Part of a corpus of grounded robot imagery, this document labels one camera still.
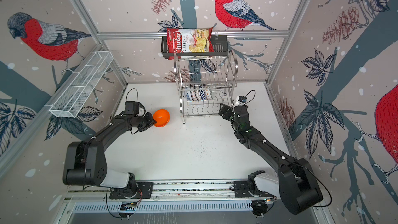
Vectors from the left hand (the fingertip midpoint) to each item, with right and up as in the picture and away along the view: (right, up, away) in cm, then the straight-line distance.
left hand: (156, 120), depth 89 cm
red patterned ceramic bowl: (+21, +15, +9) cm, 27 cm away
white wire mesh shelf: (-36, +21, -11) cm, 43 cm away
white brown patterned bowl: (+24, +15, +9) cm, 30 cm away
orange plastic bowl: (+3, +2, +1) cm, 4 cm away
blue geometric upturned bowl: (+28, +15, +9) cm, 33 cm away
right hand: (+40, +8, -4) cm, 41 cm away
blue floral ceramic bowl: (+18, +14, +9) cm, 25 cm away
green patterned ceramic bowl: (+31, +15, +9) cm, 36 cm away
